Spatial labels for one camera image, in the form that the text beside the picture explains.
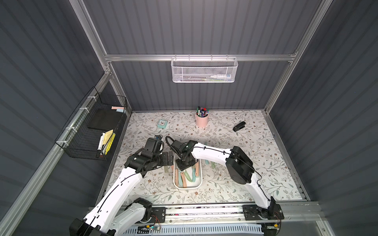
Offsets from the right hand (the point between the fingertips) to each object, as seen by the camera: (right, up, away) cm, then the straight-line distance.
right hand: (182, 167), depth 89 cm
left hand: (-9, +9, -12) cm, 17 cm away
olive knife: (-10, 0, 0) cm, 10 cm away
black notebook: (-40, +29, -11) cm, 51 cm away
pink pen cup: (+13, +28, +17) cm, 35 cm away
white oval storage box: (+4, -6, -3) cm, 8 cm away
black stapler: (+41, +25, +18) cm, 51 cm away
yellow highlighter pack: (-29, +18, -28) cm, 44 cm away
